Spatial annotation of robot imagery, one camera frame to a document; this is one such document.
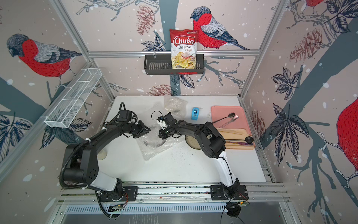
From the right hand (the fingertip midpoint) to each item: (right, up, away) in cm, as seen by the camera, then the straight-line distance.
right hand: (160, 135), depth 96 cm
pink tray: (+45, +16, +15) cm, 50 cm away
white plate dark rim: (-4, -2, -3) cm, 6 cm away
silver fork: (+55, +11, +8) cm, 57 cm away
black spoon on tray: (+54, +14, +11) cm, 56 cm away
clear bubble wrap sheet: (-5, -10, -8) cm, 14 cm away
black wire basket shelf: (+1, +53, +11) cm, 54 cm away
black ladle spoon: (+61, -2, -4) cm, 61 cm away
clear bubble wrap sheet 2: (+10, +21, +15) cm, 28 cm away
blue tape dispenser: (+26, +15, +11) cm, 32 cm away
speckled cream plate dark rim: (+23, -4, -3) cm, 24 cm away
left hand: (-4, +7, -8) cm, 11 cm away
